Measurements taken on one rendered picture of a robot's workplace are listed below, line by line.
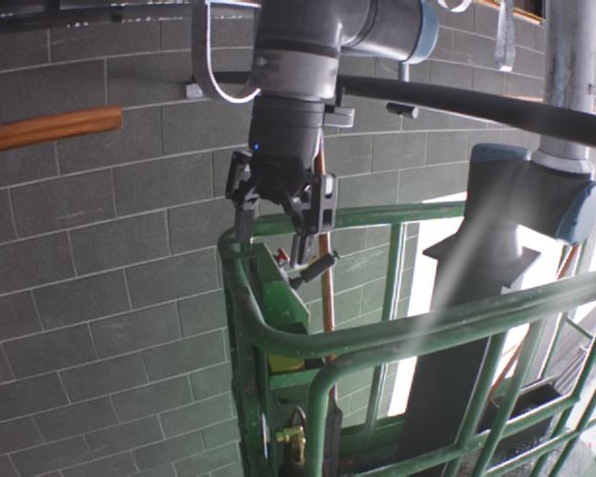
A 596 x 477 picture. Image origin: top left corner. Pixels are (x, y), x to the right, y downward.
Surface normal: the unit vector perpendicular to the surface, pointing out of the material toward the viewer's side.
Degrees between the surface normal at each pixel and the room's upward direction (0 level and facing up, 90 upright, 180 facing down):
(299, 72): 87
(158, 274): 90
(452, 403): 90
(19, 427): 90
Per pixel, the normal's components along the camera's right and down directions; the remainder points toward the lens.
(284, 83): -0.16, 0.30
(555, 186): -0.62, 0.35
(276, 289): 0.27, 0.37
